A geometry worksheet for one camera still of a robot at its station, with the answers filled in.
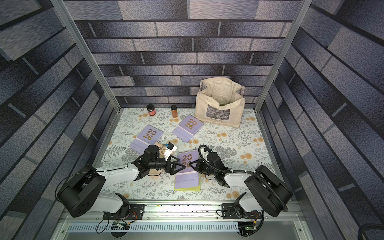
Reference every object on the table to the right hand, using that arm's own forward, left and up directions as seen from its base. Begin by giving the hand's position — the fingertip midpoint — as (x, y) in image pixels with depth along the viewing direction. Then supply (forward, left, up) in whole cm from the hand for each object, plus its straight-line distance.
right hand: (188, 164), depth 85 cm
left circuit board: (-30, +33, -5) cm, 45 cm away
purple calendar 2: (+29, +2, -4) cm, 29 cm away
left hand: (-2, +3, +5) cm, 6 cm away
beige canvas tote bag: (+51, -24, +4) cm, 56 cm away
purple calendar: (+22, +29, -4) cm, 37 cm away
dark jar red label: (+43, +31, +3) cm, 53 cm away
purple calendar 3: (-7, 0, -3) cm, 8 cm away
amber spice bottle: (+41, +13, +2) cm, 43 cm away
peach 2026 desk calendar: (-8, +16, +5) cm, 19 cm away
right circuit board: (-29, -29, -7) cm, 42 cm away
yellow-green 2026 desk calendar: (-12, -2, -5) cm, 13 cm away
